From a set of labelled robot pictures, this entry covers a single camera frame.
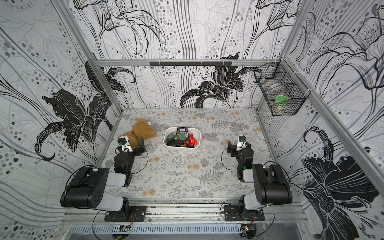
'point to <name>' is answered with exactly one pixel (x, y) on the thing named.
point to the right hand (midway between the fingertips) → (239, 139)
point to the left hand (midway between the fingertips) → (138, 140)
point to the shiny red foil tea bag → (192, 141)
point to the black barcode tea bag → (183, 129)
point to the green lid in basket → (280, 98)
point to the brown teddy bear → (142, 128)
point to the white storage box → (196, 131)
